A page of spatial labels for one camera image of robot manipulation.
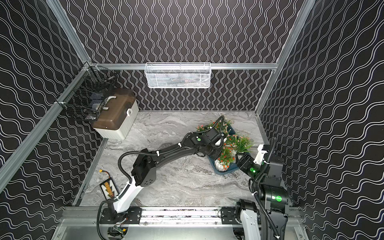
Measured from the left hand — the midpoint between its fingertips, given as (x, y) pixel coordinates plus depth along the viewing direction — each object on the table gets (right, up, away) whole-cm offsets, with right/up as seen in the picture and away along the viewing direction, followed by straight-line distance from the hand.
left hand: (219, 151), depth 85 cm
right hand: (+7, +1, -17) cm, 18 cm away
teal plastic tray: (+8, -10, +3) cm, 13 cm away
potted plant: (+6, +13, +8) cm, 16 cm away
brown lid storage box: (-62, +22, +9) cm, 67 cm away
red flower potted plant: (+3, -3, -4) cm, 5 cm away
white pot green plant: (+13, +4, +2) cm, 14 cm away
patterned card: (-61, -20, -3) cm, 64 cm away
